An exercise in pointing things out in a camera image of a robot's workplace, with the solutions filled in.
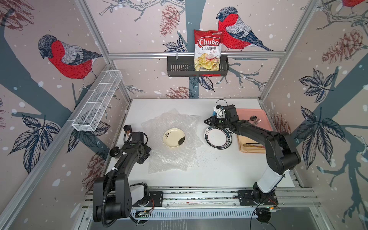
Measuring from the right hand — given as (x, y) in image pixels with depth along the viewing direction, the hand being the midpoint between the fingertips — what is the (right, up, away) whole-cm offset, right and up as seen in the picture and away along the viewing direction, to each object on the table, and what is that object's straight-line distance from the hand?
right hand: (204, 121), depth 91 cm
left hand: (-35, -18, -2) cm, 39 cm away
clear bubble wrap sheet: (-26, -22, -5) cm, 34 cm away
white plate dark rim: (+10, -12, +3) cm, 16 cm away
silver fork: (+41, -1, +13) cm, 43 cm away
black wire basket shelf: (-13, +37, +4) cm, 40 cm away
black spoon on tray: (+39, +1, +16) cm, 42 cm away
